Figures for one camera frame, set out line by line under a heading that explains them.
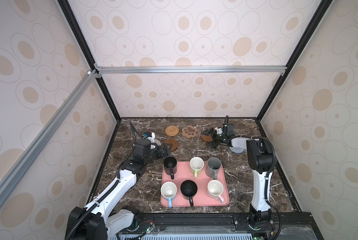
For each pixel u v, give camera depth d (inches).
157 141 41.4
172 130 44.3
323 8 26.9
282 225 27.8
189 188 32.8
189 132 43.4
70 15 27.4
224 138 32.8
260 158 23.0
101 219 15.6
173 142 41.2
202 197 32.6
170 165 35.3
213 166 34.7
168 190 32.1
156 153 27.9
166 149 28.1
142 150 23.6
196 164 34.4
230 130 33.9
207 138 37.8
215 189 32.1
